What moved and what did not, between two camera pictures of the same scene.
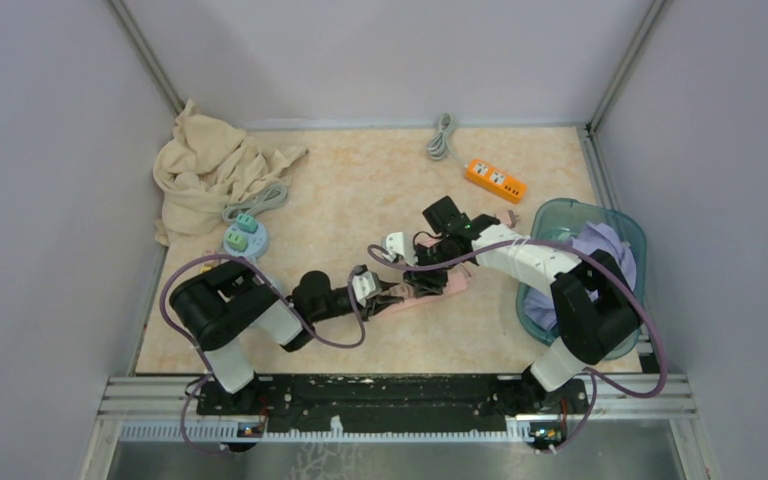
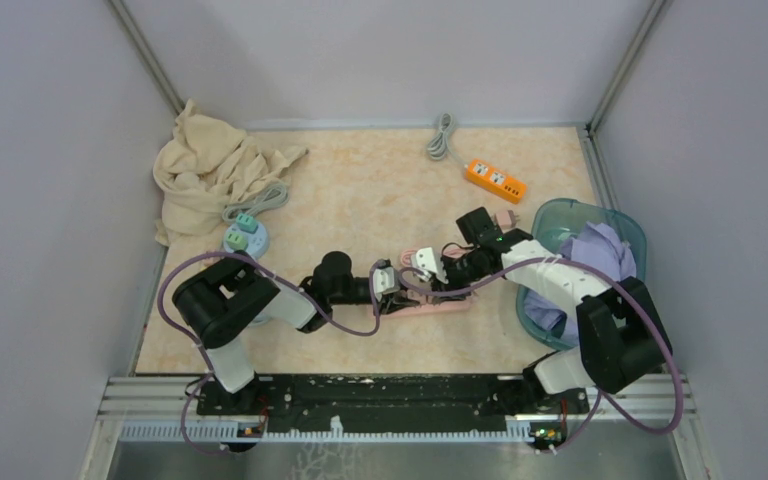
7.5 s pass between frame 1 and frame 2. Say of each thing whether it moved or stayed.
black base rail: stayed
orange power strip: stayed
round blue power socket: stayed
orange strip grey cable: stayed
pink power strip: moved
